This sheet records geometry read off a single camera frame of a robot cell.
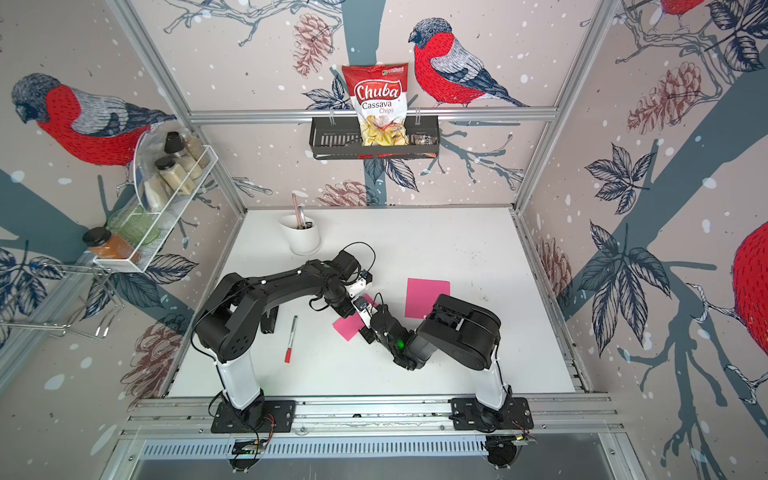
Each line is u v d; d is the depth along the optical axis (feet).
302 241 3.34
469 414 2.40
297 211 3.40
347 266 2.56
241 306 1.63
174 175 2.51
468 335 1.63
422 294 3.17
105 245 1.97
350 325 3.00
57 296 1.84
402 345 2.39
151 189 2.27
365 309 2.52
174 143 2.61
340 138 3.11
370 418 2.45
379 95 2.65
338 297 2.61
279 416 2.40
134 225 2.30
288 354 2.74
